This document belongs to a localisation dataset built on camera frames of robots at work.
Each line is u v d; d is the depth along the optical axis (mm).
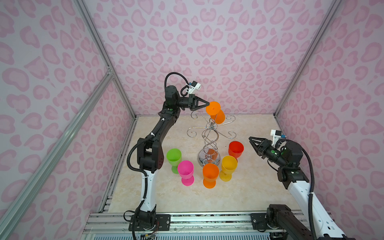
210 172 751
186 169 793
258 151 670
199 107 757
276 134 690
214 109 744
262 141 678
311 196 474
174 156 861
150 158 579
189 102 719
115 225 749
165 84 750
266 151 654
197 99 744
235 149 825
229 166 855
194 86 753
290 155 559
